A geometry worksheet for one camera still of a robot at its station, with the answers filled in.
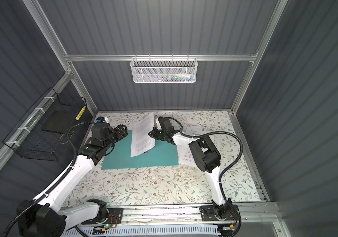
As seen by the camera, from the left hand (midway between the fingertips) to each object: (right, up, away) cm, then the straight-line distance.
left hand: (122, 129), depth 80 cm
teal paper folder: (+22, -17, +17) cm, 33 cm away
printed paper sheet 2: (+36, -17, +16) cm, 43 cm away
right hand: (+13, -4, +16) cm, 21 cm away
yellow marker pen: (-24, +9, +1) cm, 26 cm away
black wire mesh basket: (-36, -1, -7) cm, 37 cm away
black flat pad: (-31, +5, -3) cm, 32 cm away
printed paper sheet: (+6, -8, +21) cm, 23 cm away
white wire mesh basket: (+21, +49, +44) cm, 69 cm away
